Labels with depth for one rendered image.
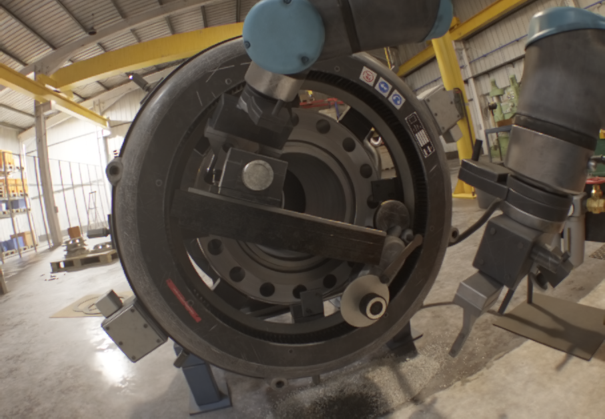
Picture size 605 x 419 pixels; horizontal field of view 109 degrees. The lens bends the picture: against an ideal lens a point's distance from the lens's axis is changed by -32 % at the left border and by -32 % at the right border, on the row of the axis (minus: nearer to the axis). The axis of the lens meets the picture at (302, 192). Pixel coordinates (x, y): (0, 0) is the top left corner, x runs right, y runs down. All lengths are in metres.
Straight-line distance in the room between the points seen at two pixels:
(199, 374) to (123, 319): 0.46
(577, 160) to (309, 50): 0.28
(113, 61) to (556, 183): 13.03
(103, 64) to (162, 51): 2.44
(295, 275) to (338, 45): 0.52
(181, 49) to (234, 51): 11.80
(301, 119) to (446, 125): 0.36
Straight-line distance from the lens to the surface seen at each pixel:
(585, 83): 0.31
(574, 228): 1.09
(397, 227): 0.71
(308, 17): 0.34
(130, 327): 0.66
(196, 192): 0.53
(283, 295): 0.74
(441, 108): 0.83
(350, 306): 0.65
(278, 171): 0.50
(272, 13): 0.34
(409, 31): 0.36
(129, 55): 12.88
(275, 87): 0.49
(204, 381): 1.07
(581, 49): 0.31
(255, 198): 0.48
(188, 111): 0.57
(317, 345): 0.66
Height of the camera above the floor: 0.67
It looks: 3 degrees down
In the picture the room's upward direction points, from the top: 11 degrees counter-clockwise
